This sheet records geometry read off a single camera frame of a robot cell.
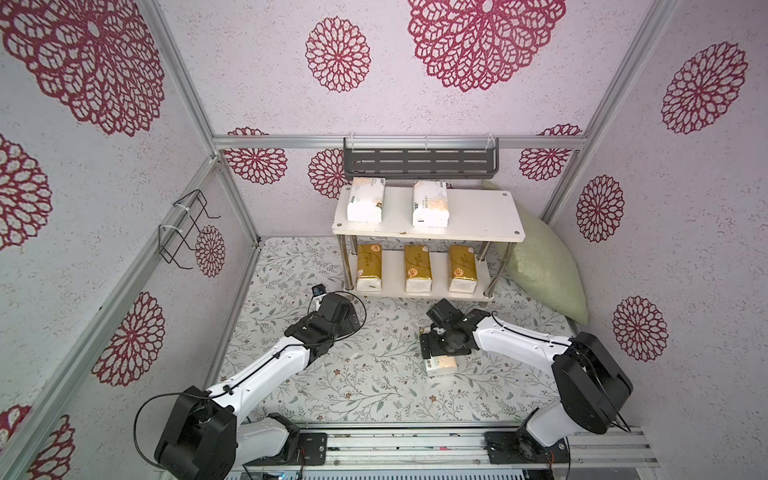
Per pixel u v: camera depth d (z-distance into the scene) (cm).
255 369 49
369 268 95
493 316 61
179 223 76
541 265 80
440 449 76
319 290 76
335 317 65
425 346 80
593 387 44
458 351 79
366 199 75
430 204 73
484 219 78
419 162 92
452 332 68
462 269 93
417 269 94
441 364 82
